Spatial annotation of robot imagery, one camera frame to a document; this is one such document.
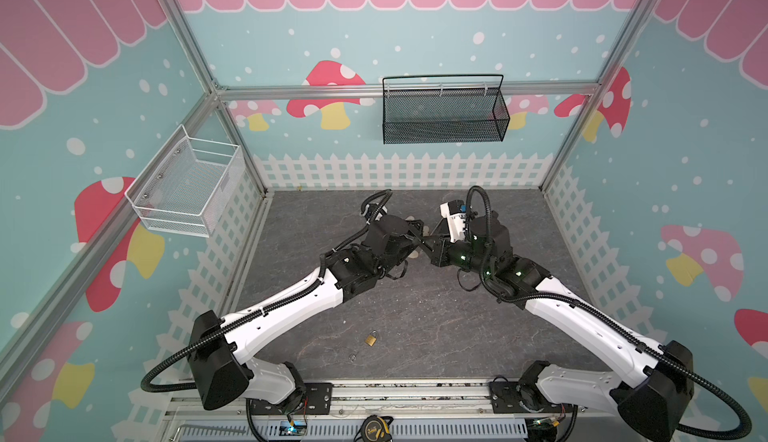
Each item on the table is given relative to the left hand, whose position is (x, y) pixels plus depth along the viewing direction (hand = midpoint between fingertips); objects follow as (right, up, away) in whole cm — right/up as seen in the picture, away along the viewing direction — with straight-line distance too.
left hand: (424, 231), depth 72 cm
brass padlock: (-14, -31, +11) cm, 35 cm away
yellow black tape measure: (-11, -45, -4) cm, 47 cm away
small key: (-19, -35, +9) cm, 40 cm away
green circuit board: (-32, -48, +1) cm, 58 cm away
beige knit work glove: (0, 0, -2) cm, 2 cm away
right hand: (-2, -2, -1) cm, 3 cm away
